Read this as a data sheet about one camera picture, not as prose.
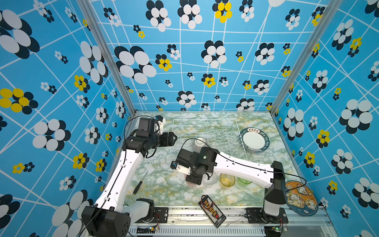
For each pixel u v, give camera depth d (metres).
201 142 0.94
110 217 0.37
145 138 0.52
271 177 0.42
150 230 0.70
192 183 0.62
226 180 0.85
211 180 0.85
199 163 0.49
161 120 0.68
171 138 0.67
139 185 0.83
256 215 0.73
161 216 0.73
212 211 0.74
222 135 1.06
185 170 0.63
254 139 1.00
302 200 0.79
